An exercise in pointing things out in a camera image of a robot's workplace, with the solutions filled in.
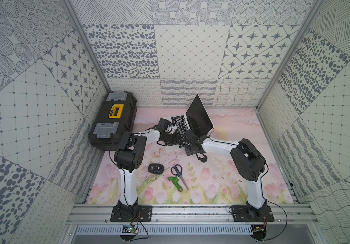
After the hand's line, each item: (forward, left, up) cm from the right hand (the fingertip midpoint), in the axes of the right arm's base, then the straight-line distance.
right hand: (192, 149), depth 97 cm
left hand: (+6, +7, +3) cm, 10 cm away
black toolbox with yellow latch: (+11, +47, +19) cm, 52 cm away
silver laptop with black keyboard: (+29, -4, -2) cm, 30 cm away
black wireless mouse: (-14, +21, +3) cm, 26 cm away
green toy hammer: (-20, +10, +1) cm, 23 cm away
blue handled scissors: (-14, +10, 0) cm, 17 cm away
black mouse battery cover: (-7, -8, 0) cm, 10 cm away
